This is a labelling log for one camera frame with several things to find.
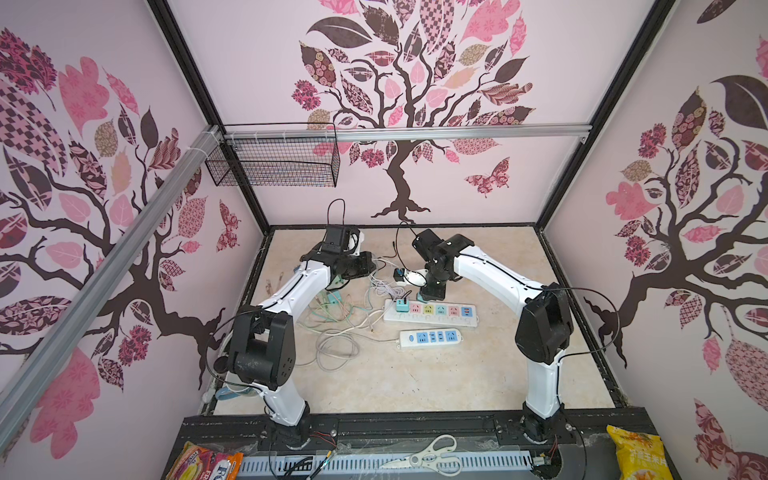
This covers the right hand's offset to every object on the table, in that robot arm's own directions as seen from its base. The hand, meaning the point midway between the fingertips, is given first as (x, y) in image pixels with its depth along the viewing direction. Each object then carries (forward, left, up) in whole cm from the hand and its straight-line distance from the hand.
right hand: (428, 285), depth 89 cm
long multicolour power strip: (-5, -1, -9) cm, 10 cm away
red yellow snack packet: (-43, +58, -8) cm, 73 cm away
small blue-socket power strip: (-13, 0, -9) cm, 16 cm away
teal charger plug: (-4, +8, -5) cm, 10 cm away
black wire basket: (+36, +41, +23) cm, 59 cm away
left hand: (+4, +16, +3) cm, 17 cm away
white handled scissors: (-42, +1, -11) cm, 43 cm away
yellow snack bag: (-43, -45, -7) cm, 63 cm away
